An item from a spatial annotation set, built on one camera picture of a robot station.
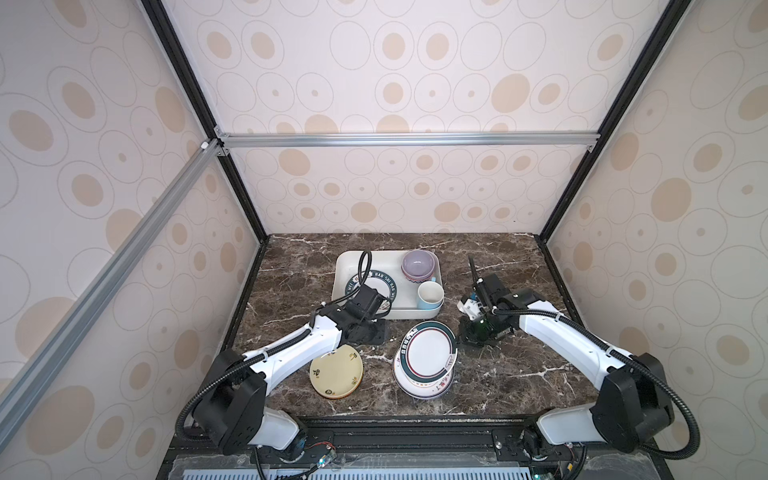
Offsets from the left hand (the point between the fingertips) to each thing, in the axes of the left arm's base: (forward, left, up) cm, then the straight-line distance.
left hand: (392, 332), depth 83 cm
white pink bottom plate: (-13, -9, -9) cm, 18 cm away
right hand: (-3, -17, 0) cm, 17 cm away
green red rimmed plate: (-2, -10, -7) cm, 13 cm away
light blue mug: (+16, -12, -6) cm, 21 cm away
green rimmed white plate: (+24, +4, -10) cm, 26 cm away
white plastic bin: (+14, -4, -9) cm, 17 cm away
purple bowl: (+30, -9, -9) cm, 33 cm away
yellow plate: (-9, +15, -8) cm, 19 cm away
